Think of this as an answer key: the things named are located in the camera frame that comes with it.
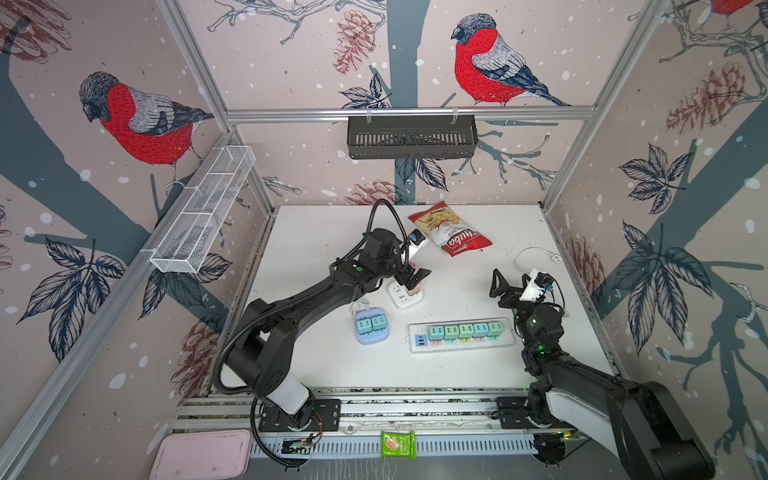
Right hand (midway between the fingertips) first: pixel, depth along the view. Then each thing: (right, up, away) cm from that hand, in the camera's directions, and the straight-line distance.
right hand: (508, 275), depth 82 cm
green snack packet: (-31, -38, -14) cm, 51 cm away
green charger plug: (-12, -15, -1) cm, 20 cm away
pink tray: (-79, -39, -14) cm, 89 cm away
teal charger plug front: (-8, -15, -1) cm, 17 cm away
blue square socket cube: (-36, -19, +3) cm, 41 cm away
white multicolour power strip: (-25, -18, +3) cm, 31 cm away
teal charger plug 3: (-21, -15, -2) cm, 26 cm away
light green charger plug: (-4, -15, -1) cm, 15 cm away
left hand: (-26, +6, 0) cm, 26 cm away
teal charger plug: (-36, -14, +1) cm, 39 cm away
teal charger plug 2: (-41, -14, -1) cm, 43 cm away
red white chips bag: (-11, +12, +24) cm, 29 cm away
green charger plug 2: (-16, -15, -2) cm, 23 cm away
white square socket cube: (-30, -8, +10) cm, 33 cm away
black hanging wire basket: (-26, +46, +21) cm, 57 cm away
